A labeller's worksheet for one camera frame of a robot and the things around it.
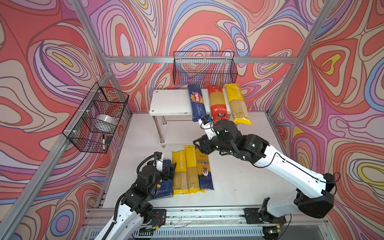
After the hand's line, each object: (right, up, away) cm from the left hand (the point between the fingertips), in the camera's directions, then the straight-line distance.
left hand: (169, 161), depth 78 cm
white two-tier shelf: (+2, +31, -1) cm, 31 cm away
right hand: (+16, +10, -13) cm, 23 cm away
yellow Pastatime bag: (+5, -14, +4) cm, 15 cm away
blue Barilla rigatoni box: (-2, -14, -2) cm, 14 cm away
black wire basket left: (-37, +18, -6) cm, 42 cm away
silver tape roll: (-30, +22, -4) cm, 37 cm away
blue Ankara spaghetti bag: (+19, -8, +8) cm, 22 cm away
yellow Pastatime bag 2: (+13, -13, +4) cm, 19 cm away
